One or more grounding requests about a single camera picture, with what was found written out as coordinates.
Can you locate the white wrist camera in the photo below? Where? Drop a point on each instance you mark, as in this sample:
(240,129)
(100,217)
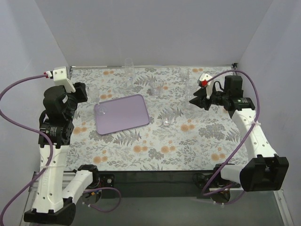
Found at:
(206,84)
(61,76)

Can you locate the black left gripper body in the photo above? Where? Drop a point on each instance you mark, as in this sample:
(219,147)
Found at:
(80,92)

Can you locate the tall clear drinking glass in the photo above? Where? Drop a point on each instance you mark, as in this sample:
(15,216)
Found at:
(191,87)

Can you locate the clear stemmed wine glass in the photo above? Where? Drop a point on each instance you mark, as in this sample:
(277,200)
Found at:
(94,96)

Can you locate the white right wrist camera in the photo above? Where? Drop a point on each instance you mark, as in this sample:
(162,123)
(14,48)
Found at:
(206,84)

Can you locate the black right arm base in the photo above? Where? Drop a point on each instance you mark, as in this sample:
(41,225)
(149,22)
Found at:
(200,180)

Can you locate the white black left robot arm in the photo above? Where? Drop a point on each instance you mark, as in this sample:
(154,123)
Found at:
(55,205)

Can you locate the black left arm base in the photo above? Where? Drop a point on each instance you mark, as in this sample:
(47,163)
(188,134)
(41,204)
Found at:
(105,180)

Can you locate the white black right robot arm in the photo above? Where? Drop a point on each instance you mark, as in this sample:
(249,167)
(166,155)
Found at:
(265,170)

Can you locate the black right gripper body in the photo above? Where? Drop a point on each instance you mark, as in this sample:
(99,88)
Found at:
(205,101)

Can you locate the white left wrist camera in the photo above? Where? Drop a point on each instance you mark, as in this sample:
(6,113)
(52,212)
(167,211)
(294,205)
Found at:
(61,76)

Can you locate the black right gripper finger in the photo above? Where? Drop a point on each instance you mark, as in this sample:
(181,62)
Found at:
(202,103)
(201,92)

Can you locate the clear faceted tumbler glass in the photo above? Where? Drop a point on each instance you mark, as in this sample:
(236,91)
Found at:
(156,85)

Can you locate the purple rectangular tray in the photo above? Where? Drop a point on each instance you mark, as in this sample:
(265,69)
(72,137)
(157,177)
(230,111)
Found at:
(121,114)

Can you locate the floral patterned table mat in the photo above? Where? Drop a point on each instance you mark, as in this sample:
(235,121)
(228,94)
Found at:
(196,139)

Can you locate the tall clear flute glass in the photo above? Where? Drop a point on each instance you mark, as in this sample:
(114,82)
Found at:
(130,71)

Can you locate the small clear shot glass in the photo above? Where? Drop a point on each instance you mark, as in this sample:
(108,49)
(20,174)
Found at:
(166,118)

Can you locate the clear back tumbler glass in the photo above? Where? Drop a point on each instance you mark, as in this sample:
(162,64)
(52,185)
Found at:
(184,74)

